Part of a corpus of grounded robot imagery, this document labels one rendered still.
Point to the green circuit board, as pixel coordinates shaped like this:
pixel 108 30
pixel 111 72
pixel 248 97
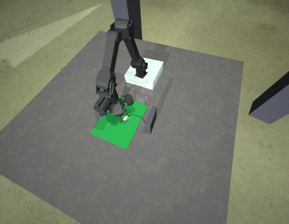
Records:
pixel 112 129

